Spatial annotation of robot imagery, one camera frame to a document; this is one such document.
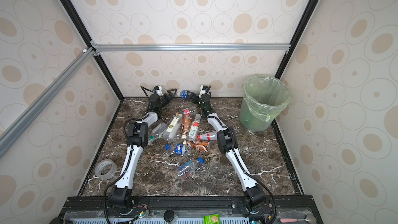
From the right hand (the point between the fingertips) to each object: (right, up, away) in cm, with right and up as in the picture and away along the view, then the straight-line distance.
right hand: (191, 92), depth 112 cm
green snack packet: (+12, -62, -44) cm, 77 cm away
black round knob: (-5, -57, -50) cm, 76 cm away
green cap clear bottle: (-20, -27, -13) cm, 36 cm away
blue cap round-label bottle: (-5, -36, -25) cm, 44 cm away
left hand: (-9, +3, -1) cm, 9 cm away
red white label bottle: (+3, -24, -15) cm, 29 cm away
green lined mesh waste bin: (+50, -6, -8) cm, 51 cm away
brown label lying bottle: (+7, -34, -23) cm, 41 cm away
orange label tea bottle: (-1, -21, -12) cm, 24 cm away
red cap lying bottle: (+11, -30, -18) cm, 36 cm away
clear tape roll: (-47, -44, -29) cm, 71 cm away
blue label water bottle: (-5, -1, +5) cm, 7 cm away
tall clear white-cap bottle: (-9, -25, -22) cm, 34 cm away
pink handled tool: (+58, -64, -41) cm, 96 cm away
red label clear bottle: (-2, -14, -6) cm, 16 cm away
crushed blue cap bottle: (0, -45, -30) cm, 54 cm away
